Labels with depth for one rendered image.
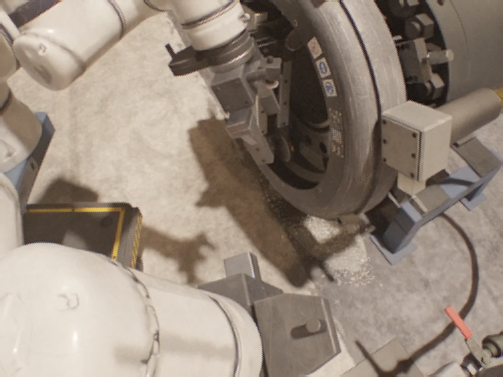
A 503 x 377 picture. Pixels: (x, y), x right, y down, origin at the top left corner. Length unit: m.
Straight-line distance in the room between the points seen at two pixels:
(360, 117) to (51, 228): 0.93
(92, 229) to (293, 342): 0.93
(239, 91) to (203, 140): 1.19
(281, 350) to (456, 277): 1.28
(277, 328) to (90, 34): 0.39
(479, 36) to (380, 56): 0.46
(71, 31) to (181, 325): 0.37
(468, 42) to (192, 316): 0.96
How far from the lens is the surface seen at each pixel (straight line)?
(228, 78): 0.50
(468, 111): 0.75
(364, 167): 0.73
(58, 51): 0.45
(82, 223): 1.15
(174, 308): 0.18
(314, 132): 1.07
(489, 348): 0.94
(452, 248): 1.56
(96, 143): 1.83
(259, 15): 0.85
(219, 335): 0.20
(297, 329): 0.26
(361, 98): 0.67
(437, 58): 0.67
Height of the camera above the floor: 1.21
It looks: 54 degrees down
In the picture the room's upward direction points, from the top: 1 degrees counter-clockwise
